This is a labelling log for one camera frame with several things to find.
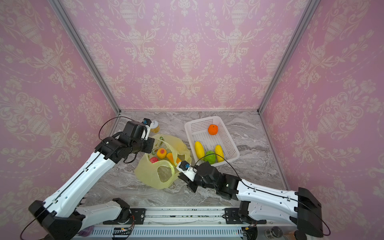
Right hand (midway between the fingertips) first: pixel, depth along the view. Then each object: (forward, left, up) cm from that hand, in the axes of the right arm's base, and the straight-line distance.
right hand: (181, 174), depth 70 cm
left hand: (+14, +14, +7) cm, 21 cm away
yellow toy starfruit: (+16, +8, -13) cm, 22 cm away
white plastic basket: (+26, -27, -13) cm, 40 cm away
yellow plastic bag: (0, +9, +6) cm, 11 cm away
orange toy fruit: (+36, -20, -13) cm, 43 cm away
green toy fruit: (+15, -17, -15) cm, 27 cm away
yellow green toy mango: (+20, -10, -12) cm, 25 cm away
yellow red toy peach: (+19, +14, -12) cm, 26 cm away
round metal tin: (-23, -39, -8) cm, 46 cm away
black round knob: (-25, -49, -10) cm, 56 cm away
